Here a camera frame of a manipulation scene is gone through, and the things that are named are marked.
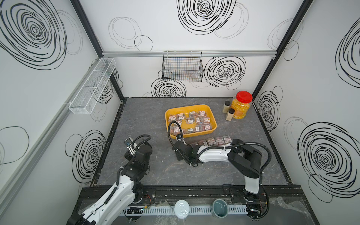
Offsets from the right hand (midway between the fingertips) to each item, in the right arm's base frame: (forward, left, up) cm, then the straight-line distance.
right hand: (178, 151), depth 89 cm
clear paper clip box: (+9, -33, +1) cm, 34 cm away
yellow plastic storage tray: (+24, -8, +2) cm, 25 cm away
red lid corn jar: (+29, -42, +16) cm, 53 cm away
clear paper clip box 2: (+7, -21, +2) cm, 22 cm away
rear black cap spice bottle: (+34, -35, +6) cm, 49 cm away
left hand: (0, +24, +10) cm, 26 cm away
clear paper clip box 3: (+6, -16, +2) cm, 17 cm away
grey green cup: (-30, -22, 0) cm, 37 cm away
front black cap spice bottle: (+26, -36, +6) cm, 45 cm away
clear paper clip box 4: (+5, -10, +1) cm, 12 cm away
